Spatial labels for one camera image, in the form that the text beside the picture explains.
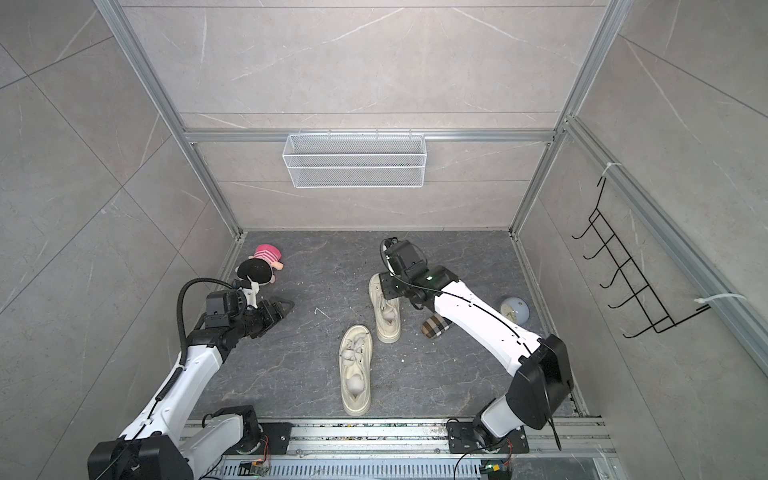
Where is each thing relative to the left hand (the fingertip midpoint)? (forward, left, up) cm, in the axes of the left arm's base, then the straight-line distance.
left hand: (289, 305), depth 83 cm
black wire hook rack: (-11, -85, +16) cm, 87 cm away
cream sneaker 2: (-14, -19, -5) cm, 25 cm away
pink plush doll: (+26, +14, -8) cm, 31 cm away
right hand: (+4, -30, +6) cm, 30 cm away
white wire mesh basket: (+46, -17, +16) cm, 52 cm away
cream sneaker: (+1, -28, -8) cm, 29 cm away
